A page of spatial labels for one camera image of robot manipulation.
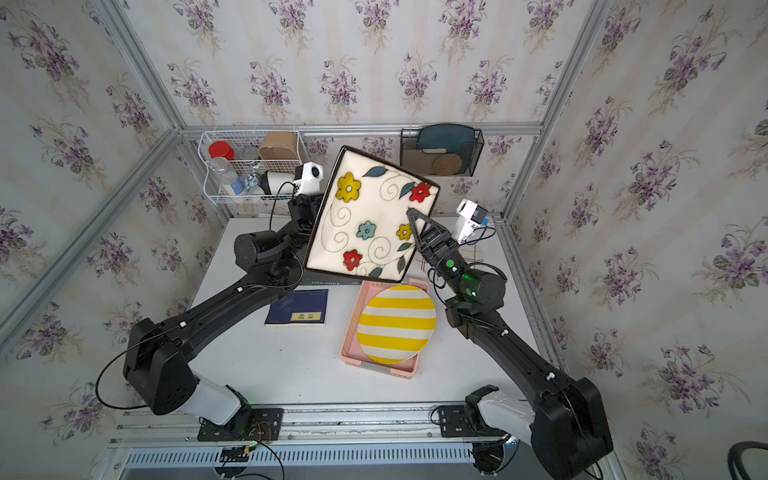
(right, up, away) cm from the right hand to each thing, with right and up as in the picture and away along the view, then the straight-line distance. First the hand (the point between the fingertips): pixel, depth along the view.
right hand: (413, 219), depth 53 cm
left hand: (-10, 0, -7) cm, 12 cm away
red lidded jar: (-57, +25, +39) cm, 73 cm away
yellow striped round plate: (-2, -29, +37) cm, 47 cm away
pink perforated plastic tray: (-14, -36, +32) cm, 50 cm away
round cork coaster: (+15, +21, +43) cm, 51 cm away
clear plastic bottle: (-53, +15, +34) cm, 65 cm away
